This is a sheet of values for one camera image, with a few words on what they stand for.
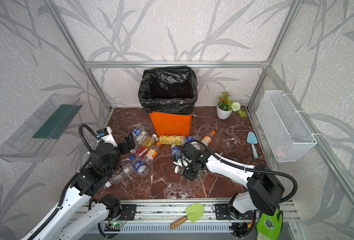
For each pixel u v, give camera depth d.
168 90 0.97
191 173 0.72
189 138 0.97
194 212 0.74
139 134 0.98
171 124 0.94
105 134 0.58
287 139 0.61
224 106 1.08
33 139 0.65
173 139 0.92
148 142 0.94
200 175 0.81
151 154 0.89
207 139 0.96
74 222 0.53
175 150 0.89
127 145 0.64
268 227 0.69
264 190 0.42
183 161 0.72
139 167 0.84
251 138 1.02
